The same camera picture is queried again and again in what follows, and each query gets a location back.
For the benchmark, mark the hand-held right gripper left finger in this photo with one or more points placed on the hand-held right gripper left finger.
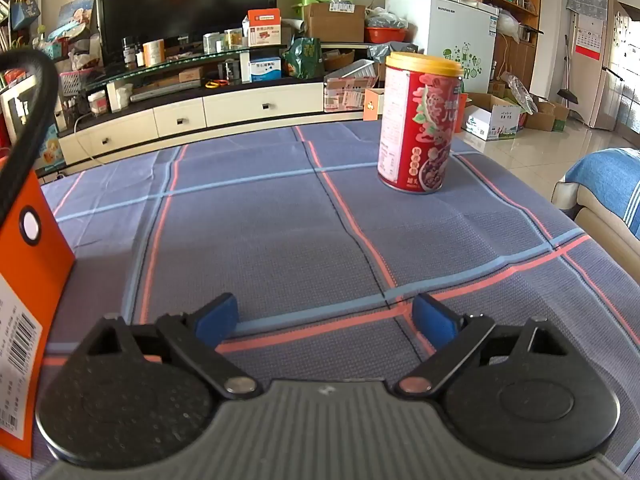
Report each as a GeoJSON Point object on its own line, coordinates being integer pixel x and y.
{"type": "Point", "coordinates": [217, 317]}

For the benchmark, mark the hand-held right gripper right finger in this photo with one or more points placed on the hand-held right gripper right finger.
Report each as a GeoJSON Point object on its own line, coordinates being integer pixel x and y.
{"type": "Point", "coordinates": [432, 322]}

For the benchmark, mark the orange cardboard box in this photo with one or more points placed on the orange cardboard box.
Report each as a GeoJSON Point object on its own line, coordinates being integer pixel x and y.
{"type": "Point", "coordinates": [45, 240]}

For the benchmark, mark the red can with yellow lid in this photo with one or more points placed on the red can with yellow lid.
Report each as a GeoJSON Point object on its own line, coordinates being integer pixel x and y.
{"type": "Point", "coordinates": [420, 130]}

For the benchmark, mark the beige sofa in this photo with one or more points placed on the beige sofa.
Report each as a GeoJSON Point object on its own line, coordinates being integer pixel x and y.
{"type": "Point", "coordinates": [595, 215]}

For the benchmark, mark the white printed cardboard box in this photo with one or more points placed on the white printed cardboard box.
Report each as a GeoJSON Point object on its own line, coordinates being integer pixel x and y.
{"type": "Point", "coordinates": [492, 120]}

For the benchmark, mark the blue striped towel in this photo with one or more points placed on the blue striped towel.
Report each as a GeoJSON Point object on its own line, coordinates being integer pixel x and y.
{"type": "Point", "coordinates": [610, 180]}

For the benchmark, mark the blue and white box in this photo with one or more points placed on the blue and white box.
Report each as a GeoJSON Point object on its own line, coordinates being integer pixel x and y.
{"type": "Point", "coordinates": [266, 70]}

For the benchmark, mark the broom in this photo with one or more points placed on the broom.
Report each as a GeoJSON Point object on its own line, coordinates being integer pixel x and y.
{"type": "Point", "coordinates": [567, 92]}

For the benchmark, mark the beige tin with orange label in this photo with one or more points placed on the beige tin with orange label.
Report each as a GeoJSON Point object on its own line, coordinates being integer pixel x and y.
{"type": "Point", "coordinates": [154, 53]}

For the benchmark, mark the green foil bag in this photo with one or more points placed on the green foil bag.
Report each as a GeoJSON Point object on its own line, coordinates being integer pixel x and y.
{"type": "Point", "coordinates": [302, 57]}

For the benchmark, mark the pink plastic basket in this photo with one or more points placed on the pink plastic basket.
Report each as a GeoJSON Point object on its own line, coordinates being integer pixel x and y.
{"type": "Point", "coordinates": [76, 81]}

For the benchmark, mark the silver refrigerator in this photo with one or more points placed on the silver refrigerator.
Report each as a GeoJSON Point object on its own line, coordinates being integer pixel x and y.
{"type": "Point", "coordinates": [600, 95]}

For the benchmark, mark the red plastic basin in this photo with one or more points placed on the red plastic basin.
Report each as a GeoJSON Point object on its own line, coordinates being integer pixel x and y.
{"type": "Point", "coordinates": [385, 35]}

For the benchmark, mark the orange and white medicine box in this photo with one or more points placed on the orange and white medicine box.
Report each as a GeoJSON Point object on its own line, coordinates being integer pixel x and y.
{"type": "Point", "coordinates": [265, 27]}

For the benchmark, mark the white chest freezer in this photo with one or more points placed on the white chest freezer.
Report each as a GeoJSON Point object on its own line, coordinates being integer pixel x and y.
{"type": "Point", "coordinates": [450, 25]}

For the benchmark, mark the brown cardboard box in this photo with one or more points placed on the brown cardboard box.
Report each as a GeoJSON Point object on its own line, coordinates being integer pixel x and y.
{"type": "Point", "coordinates": [332, 25]}

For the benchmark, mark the teal plastic basket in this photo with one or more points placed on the teal plastic basket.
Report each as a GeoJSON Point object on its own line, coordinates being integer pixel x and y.
{"type": "Point", "coordinates": [52, 50]}

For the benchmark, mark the black flat television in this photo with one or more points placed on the black flat television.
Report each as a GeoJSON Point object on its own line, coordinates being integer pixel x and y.
{"type": "Point", "coordinates": [185, 0]}

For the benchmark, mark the printed picture box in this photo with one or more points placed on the printed picture box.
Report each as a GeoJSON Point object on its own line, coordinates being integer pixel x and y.
{"type": "Point", "coordinates": [77, 17]}

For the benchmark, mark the blue gift bag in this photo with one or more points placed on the blue gift bag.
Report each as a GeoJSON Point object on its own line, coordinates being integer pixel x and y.
{"type": "Point", "coordinates": [25, 12]}

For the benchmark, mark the wall calendar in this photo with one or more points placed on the wall calendar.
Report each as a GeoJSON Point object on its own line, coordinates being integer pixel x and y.
{"type": "Point", "coordinates": [589, 35]}

